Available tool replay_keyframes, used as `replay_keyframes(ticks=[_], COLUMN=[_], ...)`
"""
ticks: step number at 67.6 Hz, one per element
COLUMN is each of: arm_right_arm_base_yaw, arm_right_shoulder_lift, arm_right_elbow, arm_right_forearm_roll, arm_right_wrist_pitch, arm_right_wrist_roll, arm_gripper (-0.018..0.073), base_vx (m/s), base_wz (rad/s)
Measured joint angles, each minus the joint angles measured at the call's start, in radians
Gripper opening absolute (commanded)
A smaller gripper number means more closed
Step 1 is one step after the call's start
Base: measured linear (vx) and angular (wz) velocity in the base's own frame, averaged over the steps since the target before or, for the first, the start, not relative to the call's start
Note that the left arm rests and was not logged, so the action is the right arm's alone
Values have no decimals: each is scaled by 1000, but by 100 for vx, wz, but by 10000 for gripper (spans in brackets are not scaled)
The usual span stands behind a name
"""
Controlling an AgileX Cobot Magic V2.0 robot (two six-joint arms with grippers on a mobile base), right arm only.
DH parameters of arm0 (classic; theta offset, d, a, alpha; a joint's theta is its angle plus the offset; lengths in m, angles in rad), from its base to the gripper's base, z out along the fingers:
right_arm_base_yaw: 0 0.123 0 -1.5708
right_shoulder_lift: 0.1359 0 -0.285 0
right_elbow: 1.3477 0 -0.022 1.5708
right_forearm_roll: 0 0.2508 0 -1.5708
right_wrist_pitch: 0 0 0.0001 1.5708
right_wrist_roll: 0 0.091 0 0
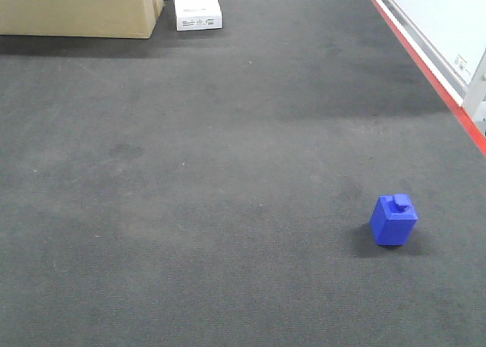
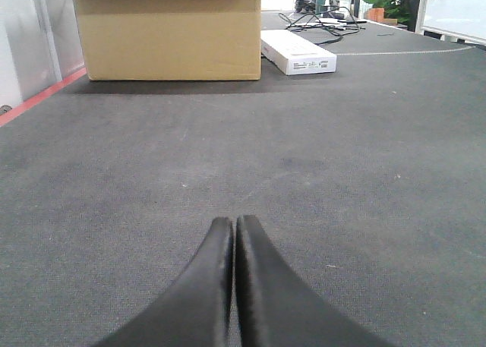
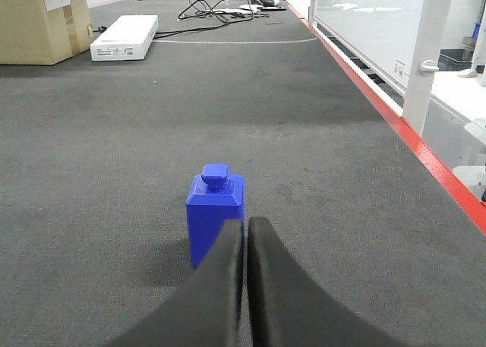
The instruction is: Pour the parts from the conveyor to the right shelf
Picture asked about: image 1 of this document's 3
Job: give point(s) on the small blue plastic box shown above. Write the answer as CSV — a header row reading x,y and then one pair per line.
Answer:
x,y
395,225

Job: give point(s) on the long white carton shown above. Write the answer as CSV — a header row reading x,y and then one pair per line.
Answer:
x,y
197,5

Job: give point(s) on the brown cardboard box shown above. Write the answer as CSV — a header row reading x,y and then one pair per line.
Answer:
x,y
76,9

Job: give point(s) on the white board panel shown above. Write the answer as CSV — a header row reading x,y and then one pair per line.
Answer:
x,y
436,20

